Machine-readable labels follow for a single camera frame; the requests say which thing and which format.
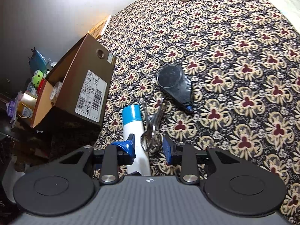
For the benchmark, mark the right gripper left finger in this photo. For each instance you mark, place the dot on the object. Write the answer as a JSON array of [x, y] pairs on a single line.
[[114, 155]]

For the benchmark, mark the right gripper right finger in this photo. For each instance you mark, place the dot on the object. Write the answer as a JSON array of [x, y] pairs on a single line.
[[187, 156]]

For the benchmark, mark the metal clip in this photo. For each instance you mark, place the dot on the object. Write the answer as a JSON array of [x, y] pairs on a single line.
[[151, 139]]

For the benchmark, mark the white bottle blue cap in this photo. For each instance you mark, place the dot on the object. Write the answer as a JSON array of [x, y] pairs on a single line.
[[133, 124]]

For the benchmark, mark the brown cardboard shoe box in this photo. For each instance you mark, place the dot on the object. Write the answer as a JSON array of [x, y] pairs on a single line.
[[85, 72]]

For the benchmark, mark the floral patterned tablecloth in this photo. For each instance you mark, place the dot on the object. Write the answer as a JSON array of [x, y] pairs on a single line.
[[242, 57]]

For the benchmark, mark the large printed tape roll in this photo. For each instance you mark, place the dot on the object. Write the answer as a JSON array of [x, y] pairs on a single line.
[[55, 92]]

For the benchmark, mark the gold box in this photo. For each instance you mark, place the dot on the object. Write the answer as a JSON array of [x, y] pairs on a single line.
[[26, 107]]

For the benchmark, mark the green frog plush toy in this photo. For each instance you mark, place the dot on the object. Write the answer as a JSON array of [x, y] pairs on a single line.
[[38, 79]]

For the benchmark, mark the yellow book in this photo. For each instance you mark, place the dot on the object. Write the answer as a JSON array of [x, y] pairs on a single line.
[[98, 30]]

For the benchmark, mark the blue bag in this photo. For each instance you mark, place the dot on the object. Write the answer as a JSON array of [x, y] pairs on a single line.
[[37, 61]]

